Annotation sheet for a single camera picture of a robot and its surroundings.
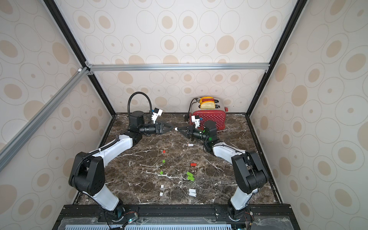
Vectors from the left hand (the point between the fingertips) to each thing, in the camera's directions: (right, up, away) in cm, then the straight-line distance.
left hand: (174, 128), depth 76 cm
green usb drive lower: (+9, -30, +9) cm, 33 cm away
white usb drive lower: (+10, -37, +4) cm, 39 cm away
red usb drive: (+11, -24, +16) cm, 30 cm away
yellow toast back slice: (+20, +21, +24) cm, 38 cm away
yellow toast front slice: (+21, +16, +21) cm, 34 cm away
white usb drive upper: (+10, -36, +6) cm, 37 cm away
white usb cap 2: (-8, -37, +4) cm, 38 cm away
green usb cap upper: (-9, -22, +17) cm, 29 cm away
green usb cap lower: (-9, -27, +12) cm, 31 cm away
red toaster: (+28, +9, +21) cm, 36 cm away
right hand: (0, -3, +2) cm, 3 cm away
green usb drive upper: (+8, -28, +11) cm, 32 cm away
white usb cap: (-8, -34, +7) cm, 36 cm away
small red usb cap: (-9, -16, +21) cm, 28 cm away
